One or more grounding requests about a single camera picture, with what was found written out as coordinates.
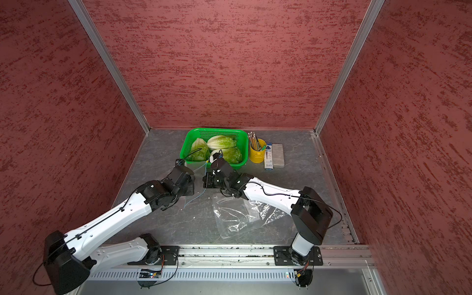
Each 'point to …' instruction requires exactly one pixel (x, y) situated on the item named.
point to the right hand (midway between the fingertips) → (202, 183)
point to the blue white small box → (268, 161)
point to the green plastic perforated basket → (189, 135)
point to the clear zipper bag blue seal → (198, 184)
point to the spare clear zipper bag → (235, 214)
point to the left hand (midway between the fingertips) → (188, 187)
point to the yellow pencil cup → (258, 157)
